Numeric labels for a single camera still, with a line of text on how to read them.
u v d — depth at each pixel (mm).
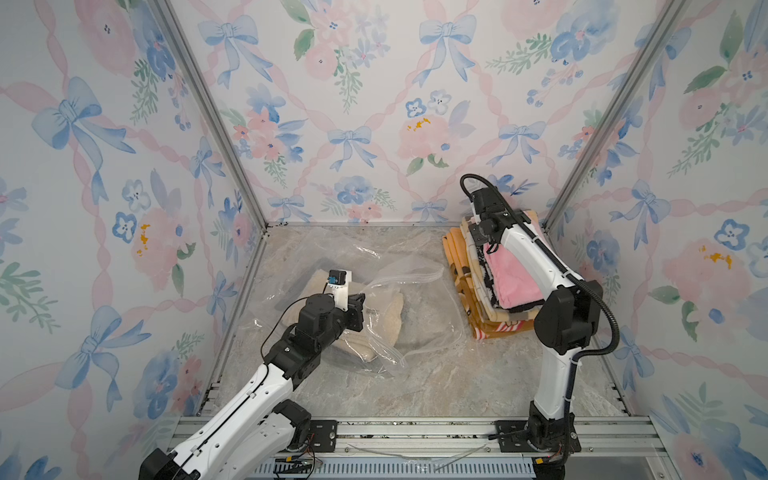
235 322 965
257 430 577
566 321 524
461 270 1026
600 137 924
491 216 698
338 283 641
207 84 821
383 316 865
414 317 950
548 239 1226
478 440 753
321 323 566
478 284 942
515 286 819
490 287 886
